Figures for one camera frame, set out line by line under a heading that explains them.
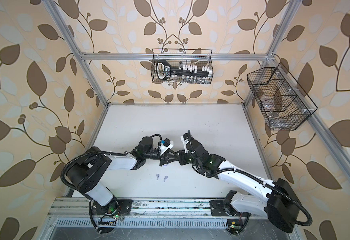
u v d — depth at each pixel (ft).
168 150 2.43
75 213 2.44
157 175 2.78
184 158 2.24
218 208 2.39
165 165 2.46
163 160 2.42
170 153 2.57
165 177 2.76
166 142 2.34
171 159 2.52
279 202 1.30
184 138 2.32
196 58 2.99
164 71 2.75
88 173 1.51
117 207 2.39
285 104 2.38
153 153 2.45
